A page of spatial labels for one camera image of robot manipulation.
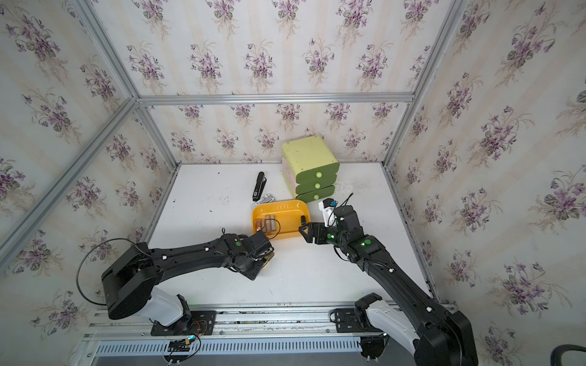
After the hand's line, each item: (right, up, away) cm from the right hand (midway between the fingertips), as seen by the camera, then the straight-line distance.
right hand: (310, 229), depth 78 cm
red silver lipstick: (-21, -1, +17) cm, 27 cm away
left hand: (-19, -17, +4) cm, 26 cm away
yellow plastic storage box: (-12, 0, +21) cm, 24 cm away
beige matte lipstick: (-17, -1, +17) cm, 24 cm away
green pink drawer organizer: (+1, +22, +11) cm, 24 cm away
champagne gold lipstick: (-19, -2, +17) cm, 25 cm away
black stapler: (-22, +16, +30) cm, 40 cm away
